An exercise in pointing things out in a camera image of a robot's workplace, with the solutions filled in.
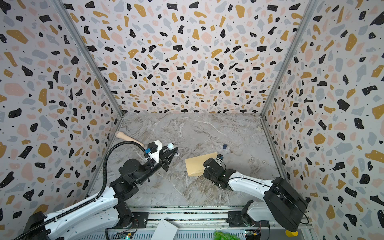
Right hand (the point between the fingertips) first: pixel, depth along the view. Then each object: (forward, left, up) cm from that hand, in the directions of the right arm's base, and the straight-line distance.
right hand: (202, 169), depth 87 cm
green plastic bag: (-31, -9, +1) cm, 32 cm away
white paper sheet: (-30, +17, 0) cm, 34 cm away
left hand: (-1, +12, +28) cm, 30 cm away
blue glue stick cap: (+18, -15, -4) cm, 23 cm away
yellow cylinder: (-30, -40, +1) cm, 50 cm away
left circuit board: (-31, +36, -4) cm, 48 cm away
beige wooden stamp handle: (+25, +58, -2) cm, 63 cm away
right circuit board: (-30, -24, -6) cm, 39 cm away
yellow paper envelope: (+5, +5, -7) cm, 10 cm away
